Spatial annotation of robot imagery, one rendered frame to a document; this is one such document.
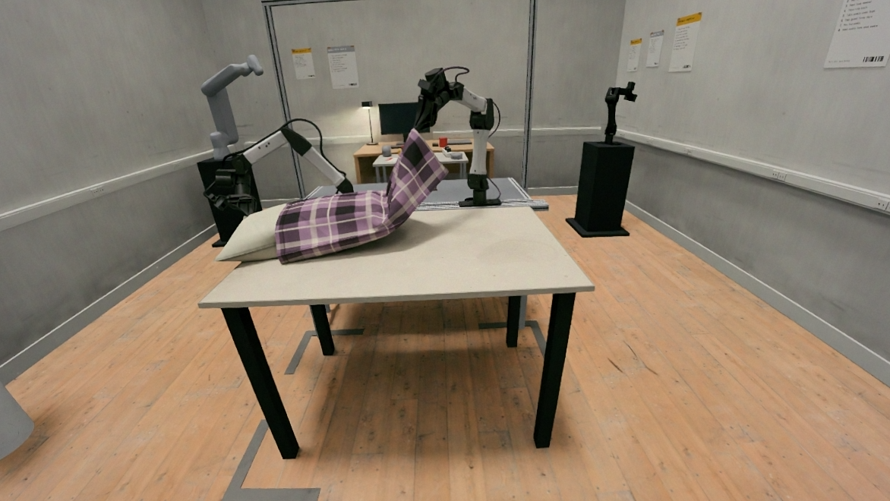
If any beige pillow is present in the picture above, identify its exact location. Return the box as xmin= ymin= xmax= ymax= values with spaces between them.
xmin=213 ymin=203 xmax=287 ymax=262

